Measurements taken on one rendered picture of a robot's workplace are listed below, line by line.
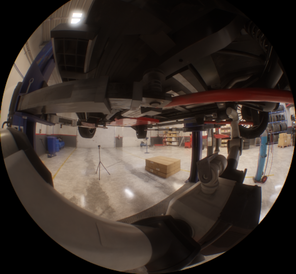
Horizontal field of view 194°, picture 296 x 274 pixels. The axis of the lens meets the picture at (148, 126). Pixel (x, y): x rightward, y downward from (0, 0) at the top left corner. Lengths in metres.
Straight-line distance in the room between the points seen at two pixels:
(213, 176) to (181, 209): 0.12
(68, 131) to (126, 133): 6.62
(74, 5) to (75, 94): 3.63
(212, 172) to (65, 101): 0.47
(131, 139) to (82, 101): 10.66
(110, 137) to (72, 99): 9.70
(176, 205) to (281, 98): 0.46
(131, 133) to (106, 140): 3.21
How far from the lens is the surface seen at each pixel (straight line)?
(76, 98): 0.31
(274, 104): 0.84
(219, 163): 0.28
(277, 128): 10.39
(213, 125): 1.55
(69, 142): 9.88
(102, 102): 0.26
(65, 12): 4.02
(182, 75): 0.45
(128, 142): 10.73
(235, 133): 0.75
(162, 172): 2.97
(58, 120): 1.16
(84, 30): 0.31
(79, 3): 3.74
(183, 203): 0.28
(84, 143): 9.71
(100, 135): 9.74
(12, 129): 0.16
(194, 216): 0.26
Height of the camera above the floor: 1.36
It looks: 6 degrees up
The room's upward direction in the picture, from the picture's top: straight up
